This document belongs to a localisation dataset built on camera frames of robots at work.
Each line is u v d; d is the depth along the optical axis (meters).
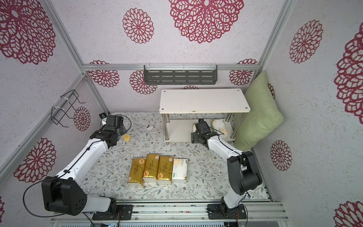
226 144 0.56
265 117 0.72
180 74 0.94
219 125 0.97
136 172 0.81
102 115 0.70
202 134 0.70
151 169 0.82
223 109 0.76
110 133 0.59
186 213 0.75
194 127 0.94
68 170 0.44
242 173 0.46
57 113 0.73
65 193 0.41
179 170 0.84
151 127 1.09
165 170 0.81
